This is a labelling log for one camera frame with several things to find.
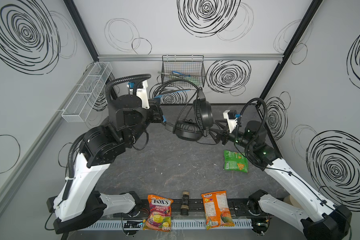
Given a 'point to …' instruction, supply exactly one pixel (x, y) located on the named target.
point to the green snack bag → (235, 161)
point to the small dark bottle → (184, 207)
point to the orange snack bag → (217, 211)
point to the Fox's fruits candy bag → (159, 217)
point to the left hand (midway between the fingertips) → (160, 100)
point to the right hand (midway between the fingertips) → (210, 125)
